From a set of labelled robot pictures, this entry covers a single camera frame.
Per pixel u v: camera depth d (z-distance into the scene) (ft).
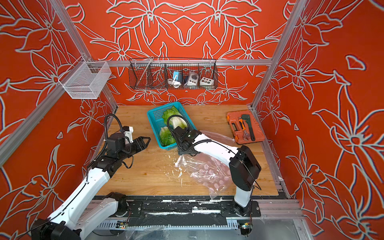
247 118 3.40
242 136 3.10
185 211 2.39
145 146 2.29
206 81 3.09
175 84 2.79
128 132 2.33
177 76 2.74
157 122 3.60
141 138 2.33
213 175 2.61
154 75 3.30
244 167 1.45
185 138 2.05
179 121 3.03
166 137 2.91
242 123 3.29
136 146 2.25
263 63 3.02
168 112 3.40
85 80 2.96
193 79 2.97
